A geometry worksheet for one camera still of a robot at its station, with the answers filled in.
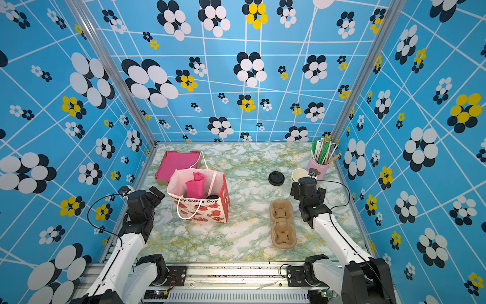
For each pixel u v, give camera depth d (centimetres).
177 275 74
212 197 81
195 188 78
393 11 68
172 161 109
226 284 73
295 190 82
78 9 68
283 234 82
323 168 95
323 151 94
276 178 102
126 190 69
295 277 72
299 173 92
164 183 100
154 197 75
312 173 72
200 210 75
